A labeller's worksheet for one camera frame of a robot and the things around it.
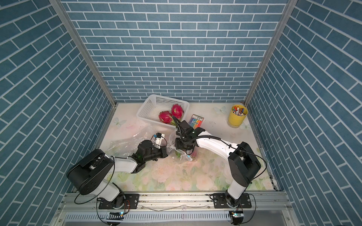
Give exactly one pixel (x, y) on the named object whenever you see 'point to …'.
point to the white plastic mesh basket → (155, 104)
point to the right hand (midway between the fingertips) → (177, 148)
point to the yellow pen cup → (237, 115)
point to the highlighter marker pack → (195, 121)
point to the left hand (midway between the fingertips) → (177, 151)
